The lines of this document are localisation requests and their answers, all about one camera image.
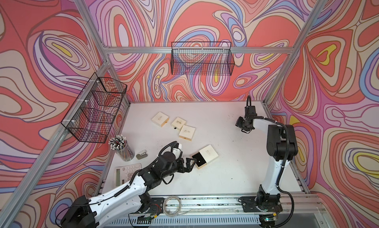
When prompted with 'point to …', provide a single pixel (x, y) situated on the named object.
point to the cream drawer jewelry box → (205, 156)
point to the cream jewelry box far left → (161, 119)
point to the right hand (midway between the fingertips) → (239, 127)
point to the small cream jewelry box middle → (178, 123)
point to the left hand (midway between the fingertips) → (192, 161)
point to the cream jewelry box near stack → (186, 132)
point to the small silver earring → (199, 161)
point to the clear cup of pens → (119, 143)
